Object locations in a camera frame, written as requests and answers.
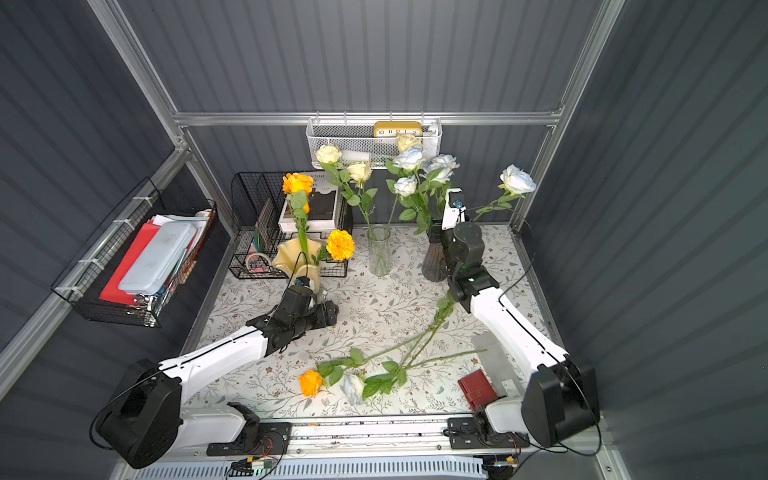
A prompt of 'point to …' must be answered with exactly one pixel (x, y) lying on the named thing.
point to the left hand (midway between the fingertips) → (328, 310)
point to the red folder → (111, 291)
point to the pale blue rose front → (356, 387)
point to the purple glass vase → (434, 266)
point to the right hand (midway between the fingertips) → (456, 202)
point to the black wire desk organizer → (256, 197)
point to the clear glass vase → (380, 250)
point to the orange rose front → (311, 382)
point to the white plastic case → (150, 270)
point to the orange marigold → (340, 245)
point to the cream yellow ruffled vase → (287, 258)
